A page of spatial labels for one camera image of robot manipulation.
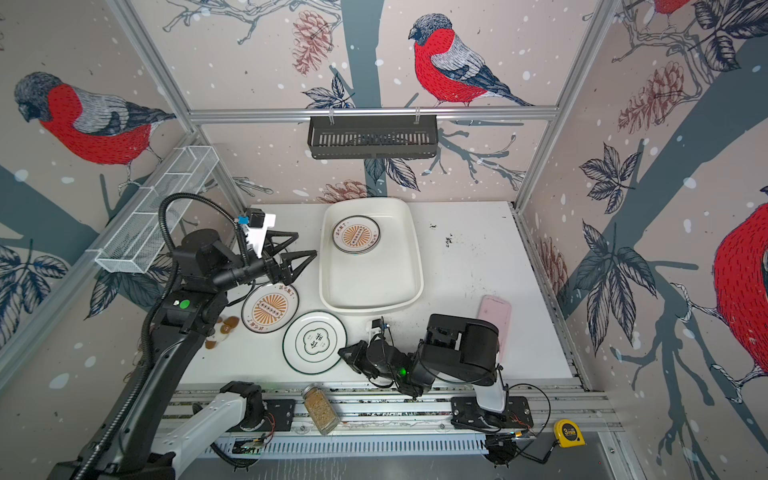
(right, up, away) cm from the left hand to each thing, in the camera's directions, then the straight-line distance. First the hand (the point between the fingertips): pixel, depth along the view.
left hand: (302, 245), depth 62 cm
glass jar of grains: (+2, -40, +8) cm, 41 cm away
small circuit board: (-16, -49, +8) cm, 52 cm away
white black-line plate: (-4, -28, +21) cm, 36 cm away
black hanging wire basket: (+12, +38, +44) cm, 59 cm away
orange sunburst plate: (+6, +2, +48) cm, 48 cm away
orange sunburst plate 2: (-20, -21, +30) cm, 42 cm away
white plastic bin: (+17, -13, +37) cm, 43 cm away
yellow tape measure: (+61, -45, +6) cm, 76 cm away
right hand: (+3, -32, +18) cm, 37 cm away
